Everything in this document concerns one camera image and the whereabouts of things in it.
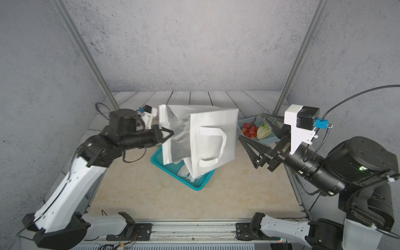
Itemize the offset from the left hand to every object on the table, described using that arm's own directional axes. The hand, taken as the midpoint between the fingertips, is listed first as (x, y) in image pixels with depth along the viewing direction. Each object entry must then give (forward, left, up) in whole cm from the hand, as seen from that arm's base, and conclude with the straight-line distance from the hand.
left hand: (177, 134), depth 59 cm
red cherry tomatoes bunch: (+32, -42, -36) cm, 64 cm away
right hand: (-13, -20, +18) cm, 30 cm away
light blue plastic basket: (+41, -50, -35) cm, 73 cm away
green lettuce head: (+31, -51, -35) cm, 69 cm away
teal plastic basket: (-2, -7, -42) cm, 42 cm away
